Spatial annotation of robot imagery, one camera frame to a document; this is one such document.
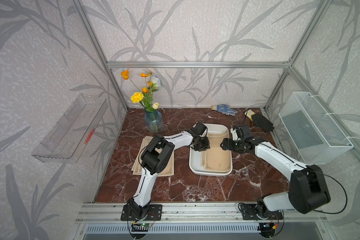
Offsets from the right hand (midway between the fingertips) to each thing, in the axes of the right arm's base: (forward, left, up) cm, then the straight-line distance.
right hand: (225, 144), depth 89 cm
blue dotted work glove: (+37, -6, -8) cm, 39 cm away
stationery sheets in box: (-5, +5, -8) cm, 11 cm away
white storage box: (-4, +18, -8) cm, 20 cm away
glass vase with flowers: (+19, +46, +3) cm, 50 cm away
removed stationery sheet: (-12, +35, -9) cm, 38 cm away
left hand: (+2, +8, -7) cm, 11 cm away
